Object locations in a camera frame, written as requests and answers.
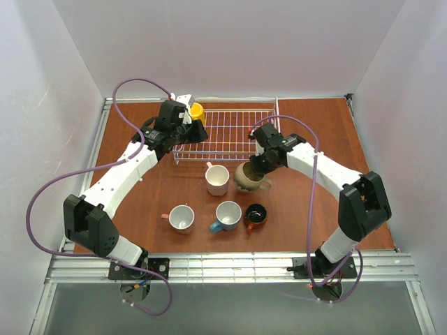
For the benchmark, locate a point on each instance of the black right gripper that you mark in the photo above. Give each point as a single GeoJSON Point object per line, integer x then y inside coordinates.
{"type": "Point", "coordinates": [262, 164]}

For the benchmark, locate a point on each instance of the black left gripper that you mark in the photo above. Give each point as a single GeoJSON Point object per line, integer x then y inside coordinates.
{"type": "Point", "coordinates": [191, 132]}

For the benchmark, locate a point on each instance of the beige round ceramic mug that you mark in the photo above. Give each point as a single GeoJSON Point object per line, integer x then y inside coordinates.
{"type": "Point", "coordinates": [247, 181]}

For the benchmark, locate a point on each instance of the yellow cup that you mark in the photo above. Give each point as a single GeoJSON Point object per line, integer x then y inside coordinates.
{"type": "Point", "coordinates": [198, 113]}

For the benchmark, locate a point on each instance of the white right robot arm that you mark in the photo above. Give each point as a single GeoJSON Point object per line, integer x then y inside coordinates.
{"type": "Point", "coordinates": [363, 203]}

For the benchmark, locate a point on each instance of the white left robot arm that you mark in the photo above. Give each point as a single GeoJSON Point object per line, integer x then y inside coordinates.
{"type": "Point", "coordinates": [88, 217]}

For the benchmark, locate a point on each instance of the pale pink tall mug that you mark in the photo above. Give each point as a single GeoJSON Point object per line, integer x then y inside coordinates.
{"type": "Point", "coordinates": [217, 179]}

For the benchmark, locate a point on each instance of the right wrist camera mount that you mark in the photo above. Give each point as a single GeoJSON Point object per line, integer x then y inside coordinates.
{"type": "Point", "coordinates": [267, 136]}

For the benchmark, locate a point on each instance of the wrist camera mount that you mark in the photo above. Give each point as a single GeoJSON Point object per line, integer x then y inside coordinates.
{"type": "Point", "coordinates": [267, 136]}
{"type": "Point", "coordinates": [177, 111]}

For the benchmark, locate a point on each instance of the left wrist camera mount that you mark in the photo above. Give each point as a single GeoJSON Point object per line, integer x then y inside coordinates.
{"type": "Point", "coordinates": [177, 111]}

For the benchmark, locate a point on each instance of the white wire dish rack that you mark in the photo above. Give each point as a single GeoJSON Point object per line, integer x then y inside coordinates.
{"type": "Point", "coordinates": [227, 123]}

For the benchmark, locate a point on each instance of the black mug orange handle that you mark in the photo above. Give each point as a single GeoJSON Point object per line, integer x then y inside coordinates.
{"type": "Point", "coordinates": [255, 217]}

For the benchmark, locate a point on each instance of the grey mug blue handle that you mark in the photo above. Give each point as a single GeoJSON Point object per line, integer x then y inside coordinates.
{"type": "Point", "coordinates": [228, 216]}

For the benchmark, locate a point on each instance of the white mug pink handle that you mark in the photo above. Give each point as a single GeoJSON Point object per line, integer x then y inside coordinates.
{"type": "Point", "coordinates": [181, 218]}

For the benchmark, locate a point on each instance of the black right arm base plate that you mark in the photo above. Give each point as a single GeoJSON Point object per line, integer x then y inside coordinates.
{"type": "Point", "coordinates": [300, 271]}

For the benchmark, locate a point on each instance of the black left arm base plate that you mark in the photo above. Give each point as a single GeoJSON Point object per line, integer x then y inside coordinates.
{"type": "Point", "coordinates": [159, 266]}

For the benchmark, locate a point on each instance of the aluminium left frame rail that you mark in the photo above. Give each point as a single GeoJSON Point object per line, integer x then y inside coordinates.
{"type": "Point", "coordinates": [66, 245]}

